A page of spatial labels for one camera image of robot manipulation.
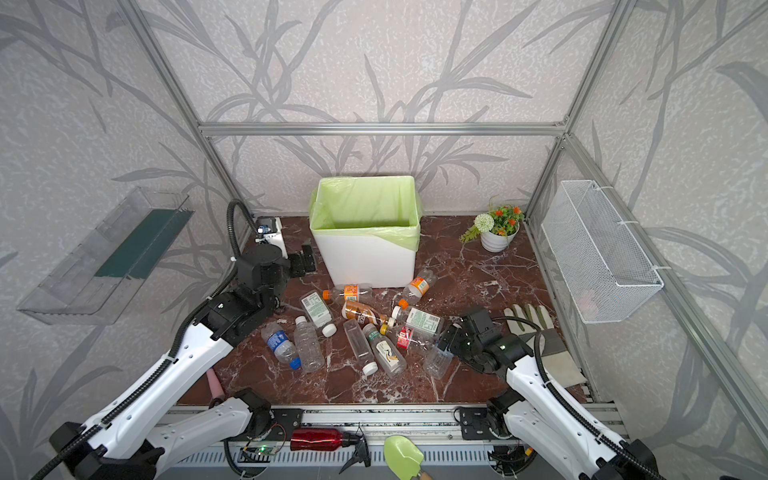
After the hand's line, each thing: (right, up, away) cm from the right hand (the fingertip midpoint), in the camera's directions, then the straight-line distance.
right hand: (448, 336), depth 82 cm
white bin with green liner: (-22, +30, -7) cm, 38 cm away
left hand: (-38, +28, -11) cm, 49 cm away
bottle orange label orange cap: (-9, +10, +14) cm, 20 cm away
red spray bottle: (-33, -19, -15) cm, 40 cm away
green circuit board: (-47, -24, -11) cm, 54 cm away
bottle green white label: (-8, +3, +7) cm, 10 cm away
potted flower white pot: (+19, +31, +17) cm, 40 cm away
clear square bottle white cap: (-24, -2, -2) cm, 24 cm away
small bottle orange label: (-29, +10, +11) cm, 33 cm away
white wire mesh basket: (+30, +21, -19) cm, 41 cm away
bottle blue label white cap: (-3, -6, -3) cm, 7 cm away
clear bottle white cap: (-39, -3, 0) cm, 39 cm away
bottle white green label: (-38, +5, +7) cm, 39 cm away
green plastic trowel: (-12, -25, -13) cm, 30 cm away
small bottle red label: (-12, 0, +1) cm, 12 cm away
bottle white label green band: (-17, -3, -1) cm, 17 cm away
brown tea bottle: (-24, +5, +7) cm, 26 cm away
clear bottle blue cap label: (-46, -3, 0) cm, 46 cm away
